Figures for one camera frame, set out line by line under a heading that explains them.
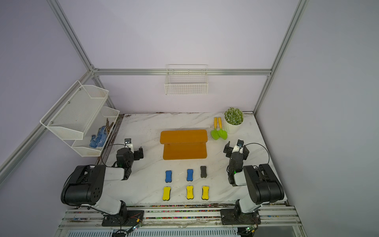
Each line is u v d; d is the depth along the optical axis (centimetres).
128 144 82
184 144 106
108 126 95
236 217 67
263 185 46
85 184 46
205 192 80
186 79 97
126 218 69
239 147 75
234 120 98
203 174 88
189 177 88
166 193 80
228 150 82
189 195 80
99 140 87
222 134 108
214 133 108
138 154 87
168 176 88
